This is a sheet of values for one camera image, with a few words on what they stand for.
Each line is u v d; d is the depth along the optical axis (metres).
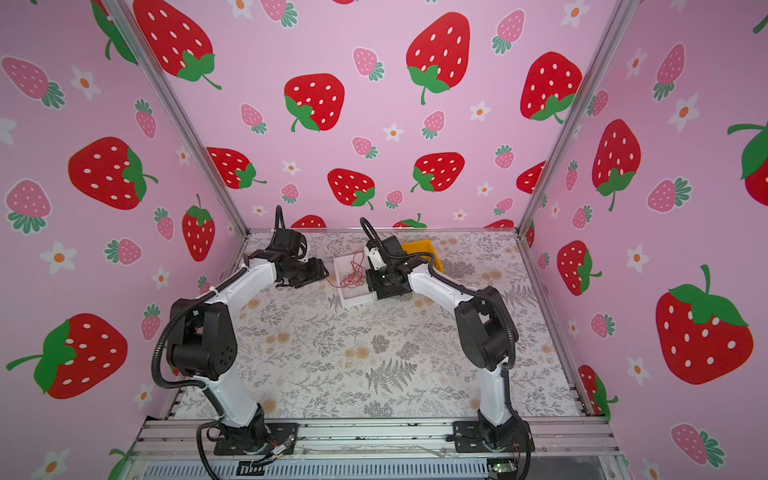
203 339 0.49
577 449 0.73
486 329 0.52
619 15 0.69
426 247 1.10
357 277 1.03
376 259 0.84
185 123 0.88
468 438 0.73
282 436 0.74
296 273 0.79
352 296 0.99
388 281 0.79
